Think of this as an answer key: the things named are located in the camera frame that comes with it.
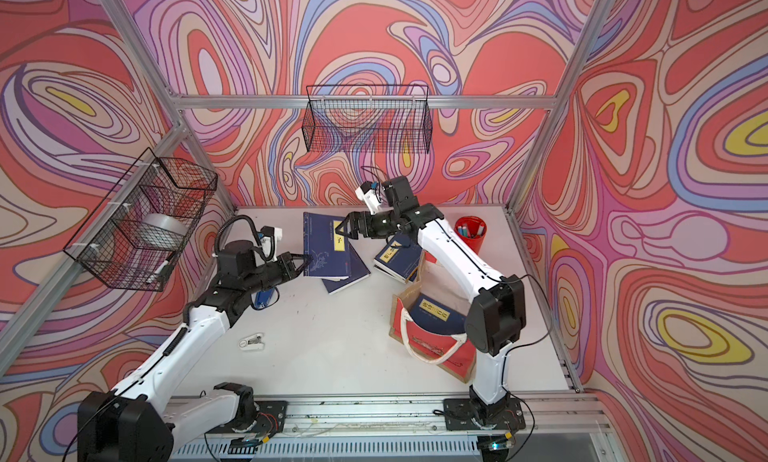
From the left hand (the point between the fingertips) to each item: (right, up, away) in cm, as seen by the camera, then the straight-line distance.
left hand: (313, 259), depth 77 cm
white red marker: (+50, +8, +19) cm, 54 cm away
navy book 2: (+3, +2, +5) cm, 7 cm away
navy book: (+34, -18, +11) cm, 40 cm away
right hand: (+10, +6, +1) cm, 11 cm away
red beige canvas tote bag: (+34, -20, -11) cm, 41 cm away
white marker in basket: (-36, 0, -4) cm, 36 cm away
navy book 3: (+23, -1, +21) cm, 32 cm away
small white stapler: (-19, -24, +7) cm, 32 cm away
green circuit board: (-16, -45, -6) cm, 48 cm away
